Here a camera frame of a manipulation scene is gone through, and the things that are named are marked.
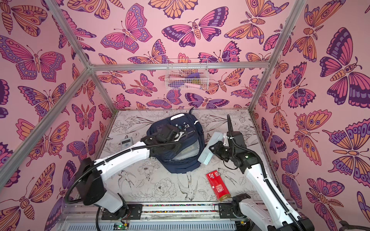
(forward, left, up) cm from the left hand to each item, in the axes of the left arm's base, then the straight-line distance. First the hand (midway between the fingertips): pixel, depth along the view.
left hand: (180, 140), depth 82 cm
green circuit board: (-39, +30, -19) cm, 52 cm away
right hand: (-6, -16, +3) cm, 17 cm away
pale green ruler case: (-9, -14, +2) cm, 17 cm away
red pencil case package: (-20, -22, -16) cm, 33 cm away
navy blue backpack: (-6, -5, -10) cm, 13 cm away
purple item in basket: (+39, -8, +17) cm, 44 cm away
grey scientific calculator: (+9, +39, -16) cm, 43 cm away
